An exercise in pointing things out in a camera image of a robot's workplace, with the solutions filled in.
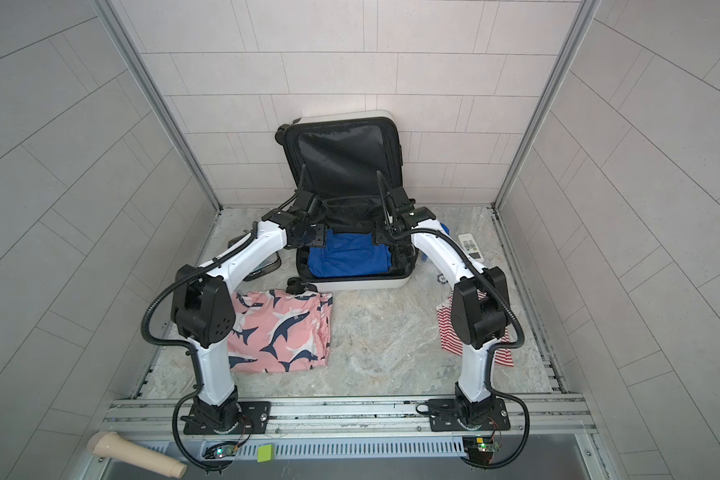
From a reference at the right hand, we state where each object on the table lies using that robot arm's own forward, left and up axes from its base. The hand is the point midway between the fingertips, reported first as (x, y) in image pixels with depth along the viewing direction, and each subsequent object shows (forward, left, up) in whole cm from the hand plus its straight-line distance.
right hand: (378, 236), depth 90 cm
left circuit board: (-49, +38, -11) cm, 63 cm away
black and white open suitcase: (+21, +8, +11) cm, 25 cm away
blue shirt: (+1, +10, -10) cm, 14 cm away
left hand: (+3, +17, 0) cm, 17 cm away
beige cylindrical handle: (-47, +62, -10) cm, 78 cm away
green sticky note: (-50, +29, -13) cm, 59 cm away
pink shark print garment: (-22, +31, -13) cm, 40 cm away
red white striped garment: (-28, -19, -15) cm, 37 cm away
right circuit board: (-52, -20, -16) cm, 58 cm away
